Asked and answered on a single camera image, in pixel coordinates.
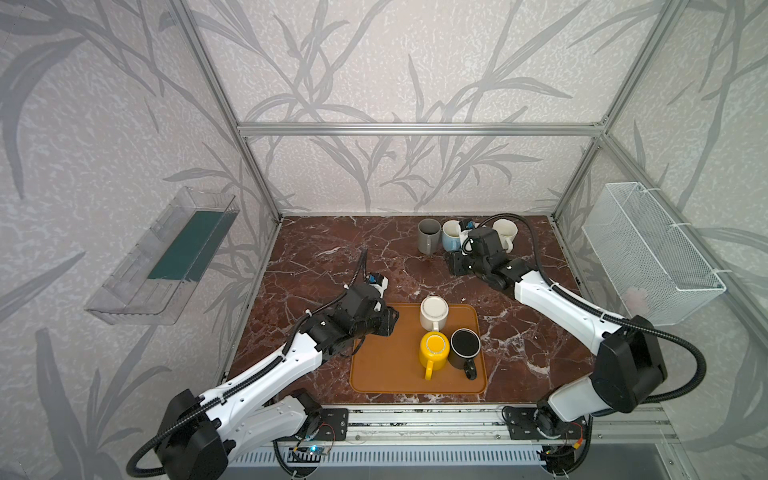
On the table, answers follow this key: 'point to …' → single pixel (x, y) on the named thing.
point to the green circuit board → (314, 450)
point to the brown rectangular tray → (391, 364)
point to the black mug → (465, 346)
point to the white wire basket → (658, 273)
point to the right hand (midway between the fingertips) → (454, 245)
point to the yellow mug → (434, 348)
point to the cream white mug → (434, 312)
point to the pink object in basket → (637, 301)
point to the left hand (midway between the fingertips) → (399, 306)
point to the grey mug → (429, 234)
